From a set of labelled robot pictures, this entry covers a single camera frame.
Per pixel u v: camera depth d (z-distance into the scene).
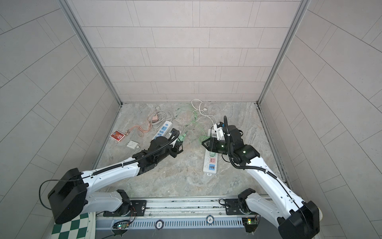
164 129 0.98
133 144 0.91
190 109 1.13
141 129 1.00
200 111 1.09
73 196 0.39
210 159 0.85
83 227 0.65
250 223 0.68
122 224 0.64
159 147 0.58
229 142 0.56
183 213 0.71
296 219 0.36
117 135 0.96
